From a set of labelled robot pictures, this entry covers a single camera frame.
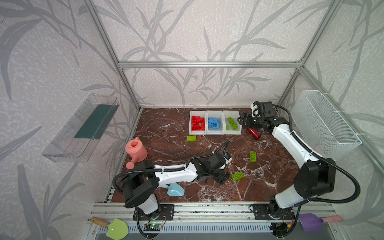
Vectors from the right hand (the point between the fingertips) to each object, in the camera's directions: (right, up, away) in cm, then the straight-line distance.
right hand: (242, 116), depth 87 cm
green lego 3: (+8, -25, +4) cm, 27 cm away
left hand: (-10, -29, -6) cm, 32 cm away
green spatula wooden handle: (-64, -54, -16) cm, 86 cm away
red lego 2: (-26, -5, +22) cm, 34 cm away
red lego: (-29, -4, +21) cm, 36 cm away
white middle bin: (-12, +2, +23) cm, 26 cm away
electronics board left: (-47, -54, -16) cm, 73 cm away
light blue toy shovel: (-38, -40, -7) cm, 56 cm away
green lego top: (-30, -15, +14) cm, 36 cm away
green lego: (-1, -5, +19) cm, 19 cm away
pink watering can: (-61, -19, -2) cm, 64 cm away
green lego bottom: (-4, -34, -2) cm, 35 cm away
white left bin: (-24, +3, +22) cm, 32 cm away
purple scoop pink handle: (+29, -52, -15) cm, 62 cm away
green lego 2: (-5, -8, +21) cm, 23 cm away
